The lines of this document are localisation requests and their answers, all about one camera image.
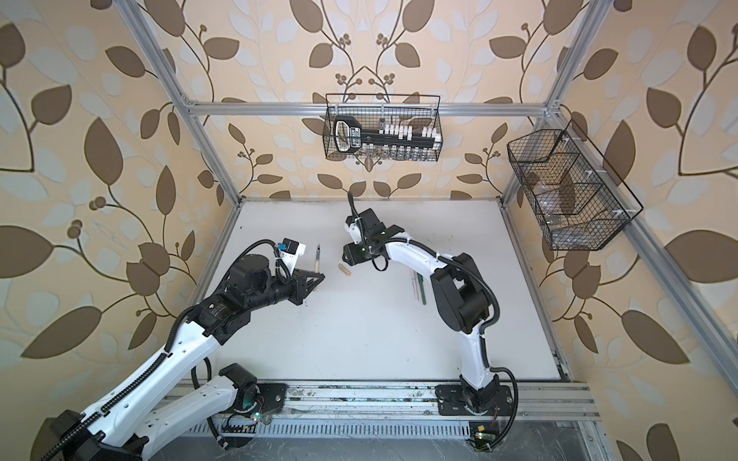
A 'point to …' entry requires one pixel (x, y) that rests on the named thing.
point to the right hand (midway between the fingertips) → (351, 256)
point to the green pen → (423, 293)
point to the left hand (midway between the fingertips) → (322, 275)
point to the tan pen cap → (343, 269)
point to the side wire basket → (580, 204)
